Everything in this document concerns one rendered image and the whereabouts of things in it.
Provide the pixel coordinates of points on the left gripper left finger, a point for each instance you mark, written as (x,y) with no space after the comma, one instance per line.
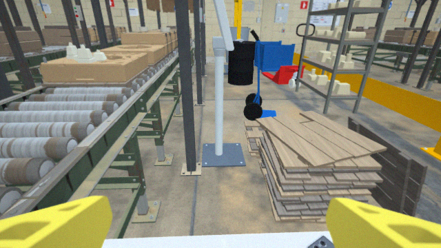
(82,223)

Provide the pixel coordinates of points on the black drum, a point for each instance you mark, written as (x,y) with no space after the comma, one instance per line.
(241,63)

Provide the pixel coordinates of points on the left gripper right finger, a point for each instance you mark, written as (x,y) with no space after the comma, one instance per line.
(353,224)

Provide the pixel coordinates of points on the grey multimeter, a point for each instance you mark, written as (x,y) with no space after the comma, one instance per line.
(321,242)

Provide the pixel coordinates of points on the blue sack truck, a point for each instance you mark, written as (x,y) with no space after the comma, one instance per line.
(253,101)

